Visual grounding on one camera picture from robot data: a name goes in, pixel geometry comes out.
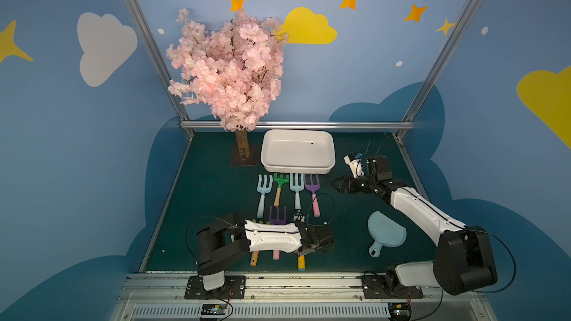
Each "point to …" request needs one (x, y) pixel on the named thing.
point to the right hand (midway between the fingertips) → (342, 178)
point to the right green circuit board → (400, 311)
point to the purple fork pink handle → (313, 188)
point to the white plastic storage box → (297, 151)
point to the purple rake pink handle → (276, 221)
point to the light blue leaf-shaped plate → (386, 232)
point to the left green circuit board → (214, 309)
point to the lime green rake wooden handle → (255, 254)
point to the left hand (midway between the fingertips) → (306, 239)
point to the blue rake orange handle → (302, 263)
